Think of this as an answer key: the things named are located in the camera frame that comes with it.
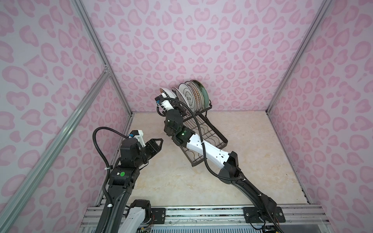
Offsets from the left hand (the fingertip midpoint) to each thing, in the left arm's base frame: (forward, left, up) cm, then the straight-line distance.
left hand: (161, 140), depth 71 cm
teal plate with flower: (+28, -23, +7) cm, 36 cm away
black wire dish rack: (+23, -28, -25) cm, 44 cm away
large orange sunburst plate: (+26, -17, +7) cm, 32 cm away
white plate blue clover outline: (+30, -12, +3) cm, 33 cm away
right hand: (+21, -8, +10) cm, 24 cm away
